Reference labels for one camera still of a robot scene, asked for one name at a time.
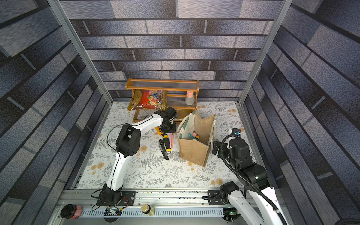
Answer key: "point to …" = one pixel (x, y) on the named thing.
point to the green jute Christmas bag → (196, 137)
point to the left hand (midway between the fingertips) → (175, 130)
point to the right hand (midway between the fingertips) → (222, 142)
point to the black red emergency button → (71, 211)
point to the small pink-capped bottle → (190, 99)
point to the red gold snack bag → (150, 99)
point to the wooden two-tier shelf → (182, 94)
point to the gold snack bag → (181, 113)
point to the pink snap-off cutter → (171, 139)
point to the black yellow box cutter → (165, 146)
